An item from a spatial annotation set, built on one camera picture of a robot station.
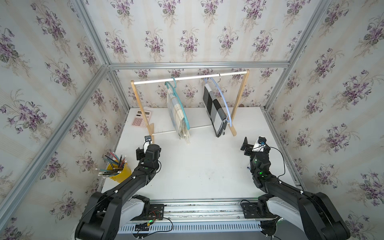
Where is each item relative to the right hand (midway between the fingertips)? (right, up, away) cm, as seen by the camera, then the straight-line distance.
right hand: (256, 140), depth 83 cm
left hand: (-62, -5, +3) cm, 62 cm away
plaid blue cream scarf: (-45, +13, -2) cm, 47 cm away
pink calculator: (-77, +11, +28) cm, 83 cm away
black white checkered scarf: (-23, +17, +5) cm, 29 cm away
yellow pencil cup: (-77, -16, -3) cm, 79 cm away
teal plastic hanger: (-42, +19, -3) cm, 47 cm away
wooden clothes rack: (-67, +7, +25) cm, 71 cm away
